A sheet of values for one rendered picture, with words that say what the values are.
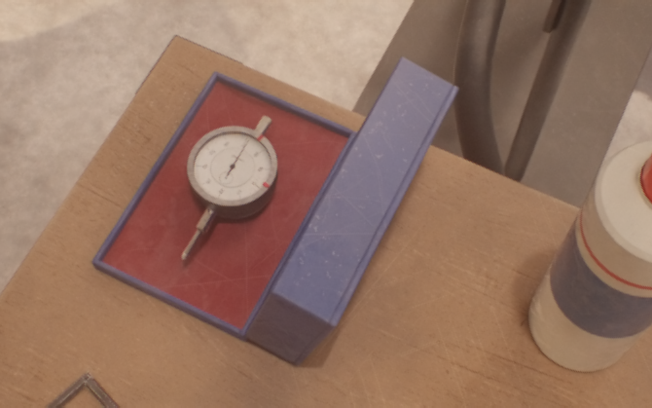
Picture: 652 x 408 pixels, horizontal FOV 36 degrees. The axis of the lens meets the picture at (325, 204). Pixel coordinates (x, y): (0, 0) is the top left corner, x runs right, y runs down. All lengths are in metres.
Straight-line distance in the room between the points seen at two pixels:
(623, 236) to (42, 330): 0.36
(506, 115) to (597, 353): 0.68
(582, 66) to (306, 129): 0.68
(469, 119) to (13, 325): 0.38
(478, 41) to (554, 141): 0.46
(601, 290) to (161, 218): 0.29
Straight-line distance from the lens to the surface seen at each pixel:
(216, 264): 0.65
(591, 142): 1.26
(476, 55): 0.80
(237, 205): 0.63
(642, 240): 0.48
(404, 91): 0.57
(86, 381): 0.63
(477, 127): 0.81
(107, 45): 1.33
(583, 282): 0.53
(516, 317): 0.64
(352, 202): 0.54
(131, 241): 0.66
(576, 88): 1.29
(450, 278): 0.65
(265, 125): 0.66
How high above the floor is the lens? 1.07
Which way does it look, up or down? 64 degrees down
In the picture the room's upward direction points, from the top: straight up
